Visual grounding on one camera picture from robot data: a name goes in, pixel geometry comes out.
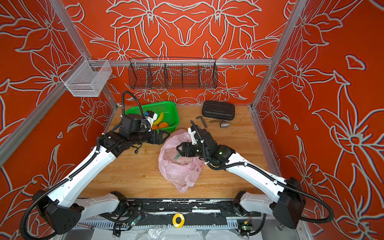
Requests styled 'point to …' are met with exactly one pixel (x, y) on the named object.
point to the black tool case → (219, 110)
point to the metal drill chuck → (224, 124)
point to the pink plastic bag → (182, 171)
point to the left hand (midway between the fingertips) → (163, 131)
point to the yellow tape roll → (178, 225)
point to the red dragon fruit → (178, 155)
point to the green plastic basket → (171, 115)
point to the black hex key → (203, 120)
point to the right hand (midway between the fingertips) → (178, 148)
